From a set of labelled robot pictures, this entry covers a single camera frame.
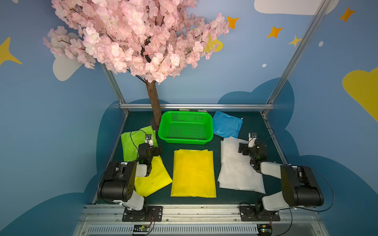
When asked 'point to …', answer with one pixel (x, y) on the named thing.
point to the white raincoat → (236, 171)
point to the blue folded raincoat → (225, 125)
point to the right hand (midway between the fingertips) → (249, 141)
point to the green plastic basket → (185, 127)
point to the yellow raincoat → (193, 174)
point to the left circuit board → (141, 228)
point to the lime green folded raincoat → (131, 141)
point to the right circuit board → (265, 229)
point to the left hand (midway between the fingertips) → (152, 141)
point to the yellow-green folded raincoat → (158, 178)
